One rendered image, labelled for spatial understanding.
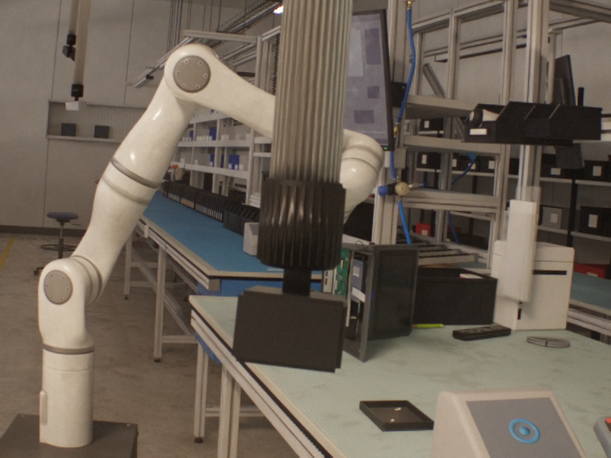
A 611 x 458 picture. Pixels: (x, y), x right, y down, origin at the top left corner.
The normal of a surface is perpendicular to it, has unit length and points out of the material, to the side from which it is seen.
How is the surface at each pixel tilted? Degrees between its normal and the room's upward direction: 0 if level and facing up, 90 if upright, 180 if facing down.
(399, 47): 90
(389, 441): 0
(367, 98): 101
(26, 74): 90
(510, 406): 30
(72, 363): 90
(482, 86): 90
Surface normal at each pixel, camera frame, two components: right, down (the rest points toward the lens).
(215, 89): 0.11, 0.29
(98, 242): -0.40, 0.42
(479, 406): 0.18, -0.83
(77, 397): 0.59, 0.09
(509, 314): -0.96, -0.05
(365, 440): 0.07, -1.00
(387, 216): 0.29, 0.07
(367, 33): -0.75, 0.18
